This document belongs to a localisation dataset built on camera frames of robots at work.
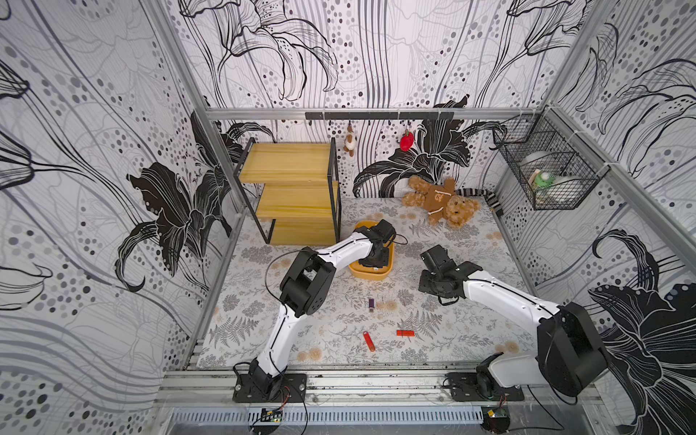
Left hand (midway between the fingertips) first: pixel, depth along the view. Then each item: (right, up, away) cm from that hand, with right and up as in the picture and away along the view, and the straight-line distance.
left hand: (377, 264), depth 98 cm
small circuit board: (-30, -37, -26) cm, 55 cm away
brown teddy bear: (+26, +24, +9) cm, 37 cm away
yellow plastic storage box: (-5, -1, -9) cm, 10 cm away
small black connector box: (+29, -36, -29) cm, 54 cm away
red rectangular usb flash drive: (+8, -19, -15) cm, 26 cm away
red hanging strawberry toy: (+10, +45, -4) cm, 46 cm away
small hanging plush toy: (-10, +44, -5) cm, 46 cm away
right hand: (+16, -4, -9) cm, 19 cm away
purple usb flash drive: (-3, -11, -10) cm, 16 cm away
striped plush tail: (+53, +26, +20) cm, 63 cm away
